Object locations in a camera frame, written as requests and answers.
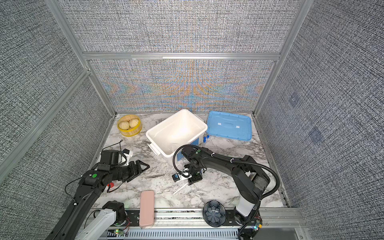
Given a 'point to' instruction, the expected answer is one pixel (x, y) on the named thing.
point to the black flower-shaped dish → (214, 213)
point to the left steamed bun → (124, 125)
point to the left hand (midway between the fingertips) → (145, 169)
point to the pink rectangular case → (146, 217)
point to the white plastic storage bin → (183, 127)
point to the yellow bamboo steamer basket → (131, 131)
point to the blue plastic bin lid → (229, 125)
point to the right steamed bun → (133, 122)
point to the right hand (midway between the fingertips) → (188, 176)
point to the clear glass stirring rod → (180, 188)
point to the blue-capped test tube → (204, 140)
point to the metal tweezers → (154, 176)
